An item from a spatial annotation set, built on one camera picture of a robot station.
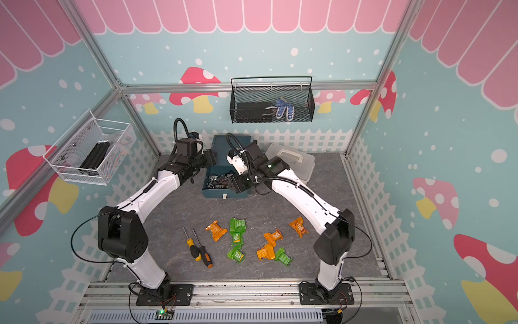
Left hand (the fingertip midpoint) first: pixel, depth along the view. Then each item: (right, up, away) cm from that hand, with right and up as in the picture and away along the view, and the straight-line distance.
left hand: (212, 156), depth 89 cm
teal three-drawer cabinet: (+4, +6, +4) cm, 8 cm away
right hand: (+12, -11, -13) cm, 20 cm away
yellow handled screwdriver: (-6, -40, -6) cm, 41 cm away
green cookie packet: (+11, -31, +2) cm, 33 cm away
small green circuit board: (-13, -59, -17) cm, 63 cm away
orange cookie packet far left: (+2, -34, 0) cm, 34 cm away
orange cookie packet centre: (+27, -36, -2) cm, 44 cm away
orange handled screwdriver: (-2, -40, -7) cm, 41 cm away
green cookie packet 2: (+11, -36, -2) cm, 38 cm away
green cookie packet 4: (+30, -41, -8) cm, 52 cm away
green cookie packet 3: (+12, -41, -7) cm, 43 cm away
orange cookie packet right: (+39, -31, +2) cm, 50 cm away
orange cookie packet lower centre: (+24, -40, -6) cm, 47 cm away
